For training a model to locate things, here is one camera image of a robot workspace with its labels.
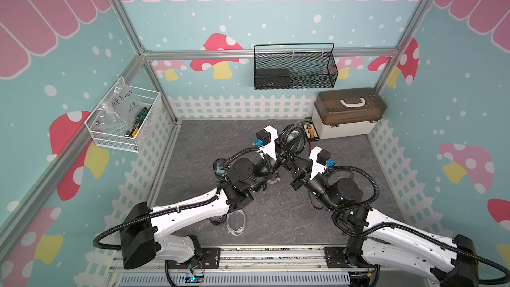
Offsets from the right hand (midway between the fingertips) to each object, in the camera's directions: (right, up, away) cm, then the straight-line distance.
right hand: (287, 155), depth 61 cm
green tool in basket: (-53, +12, +12) cm, 56 cm away
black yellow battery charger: (+20, +9, +51) cm, 56 cm away
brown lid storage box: (+35, +18, +36) cm, 53 cm away
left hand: (+3, +6, -2) cm, 7 cm away
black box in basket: (-3, +34, +33) cm, 48 cm away
